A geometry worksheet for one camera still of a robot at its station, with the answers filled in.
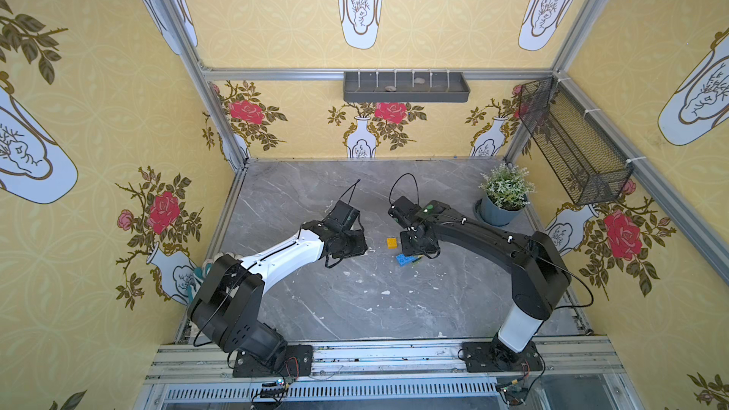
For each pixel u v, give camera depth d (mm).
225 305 423
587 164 831
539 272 460
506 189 878
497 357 661
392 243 937
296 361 725
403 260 874
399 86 918
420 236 627
